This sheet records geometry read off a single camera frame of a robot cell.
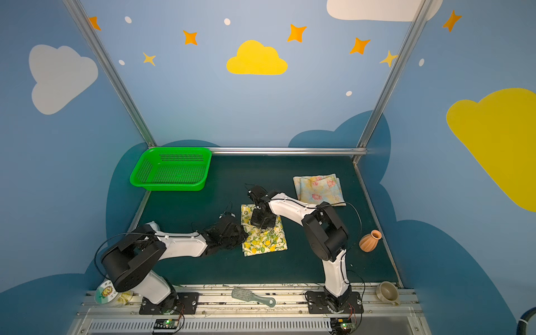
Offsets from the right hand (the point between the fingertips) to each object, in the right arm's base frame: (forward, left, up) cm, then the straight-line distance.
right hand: (259, 224), depth 92 cm
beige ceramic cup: (-23, -51, -2) cm, 56 cm away
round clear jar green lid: (-32, +48, +7) cm, 58 cm away
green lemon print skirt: (-8, -2, +1) cm, 8 cm away
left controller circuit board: (-39, +28, -2) cm, 48 cm away
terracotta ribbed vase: (-7, -45, +4) cm, 46 cm away
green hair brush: (-28, +3, -2) cm, 28 cm away
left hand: (-5, +2, -1) cm, 5 cm away
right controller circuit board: (-35, -33, -4) cm, 48 cm away
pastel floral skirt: (+23, -29, -2) cm, 37 cm away
